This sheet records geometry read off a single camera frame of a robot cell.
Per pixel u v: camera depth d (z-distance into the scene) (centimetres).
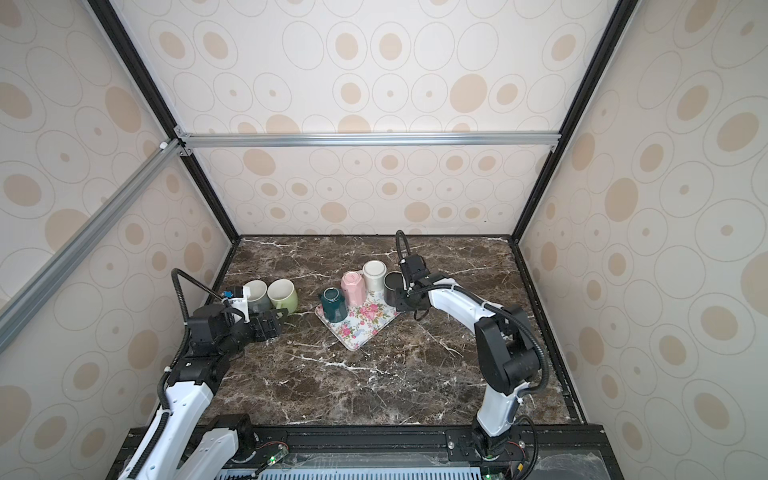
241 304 70
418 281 69
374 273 100
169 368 56
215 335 59
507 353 48
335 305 90
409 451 73
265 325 70
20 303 52
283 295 93
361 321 97
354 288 93
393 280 95
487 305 52
